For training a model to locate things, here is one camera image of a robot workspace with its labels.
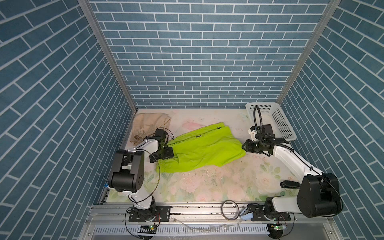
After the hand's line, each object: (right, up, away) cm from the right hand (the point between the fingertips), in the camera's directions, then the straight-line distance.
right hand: (243, 145), depth 88 cm
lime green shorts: (-21, -3, +6) cm, 22 cm away
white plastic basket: (+30, +20, +28) cm, 46 cm away
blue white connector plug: (-3, -32, -16) cm, 36 cm away
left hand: (-48, -8, +6) cm, 49 cm away
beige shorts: (-65, +12, +18) cm, 69 cm away
